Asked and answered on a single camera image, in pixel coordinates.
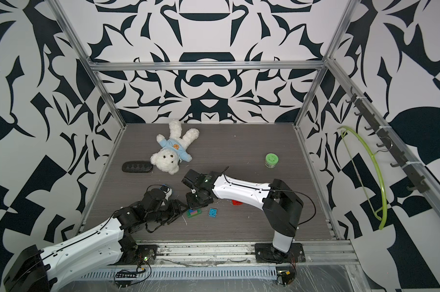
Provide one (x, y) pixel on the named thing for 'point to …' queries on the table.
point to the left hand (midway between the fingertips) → (188, 206)
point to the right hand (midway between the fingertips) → (191, 204)
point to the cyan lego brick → (213, 212)
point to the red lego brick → (236, 203)
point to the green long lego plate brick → (189, 215)
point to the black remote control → (137, 166)
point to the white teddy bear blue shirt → (172, 149)
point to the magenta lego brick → (192, 212)
